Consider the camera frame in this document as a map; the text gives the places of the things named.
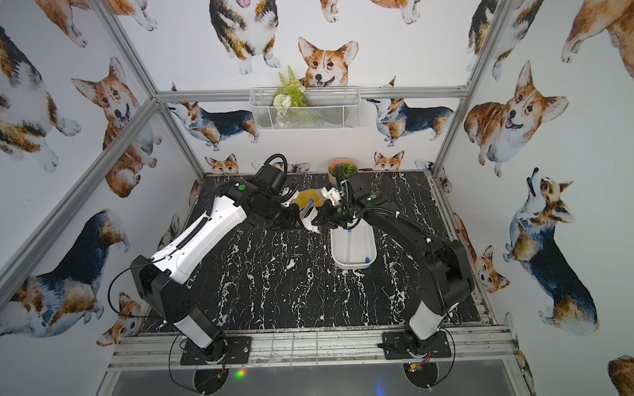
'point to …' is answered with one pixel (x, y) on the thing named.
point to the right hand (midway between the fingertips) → (309, 222)
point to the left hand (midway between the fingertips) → (307, 224)
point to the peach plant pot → (349, 167)
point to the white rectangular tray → (355, 247)
